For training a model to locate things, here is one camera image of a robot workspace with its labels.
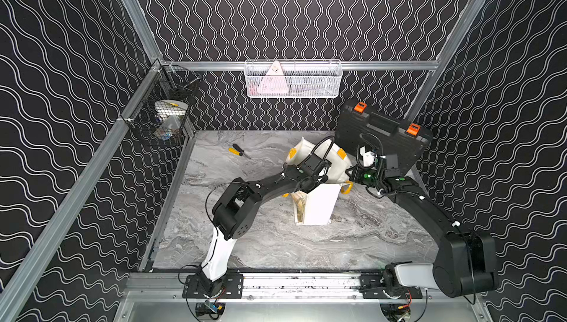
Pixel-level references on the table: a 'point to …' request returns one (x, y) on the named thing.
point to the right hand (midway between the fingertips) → (347, 169)
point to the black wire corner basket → (159, 110)
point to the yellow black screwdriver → (238, 150)
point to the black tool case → (402, 144)
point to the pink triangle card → (274, 82)
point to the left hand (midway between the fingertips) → (318, 182)
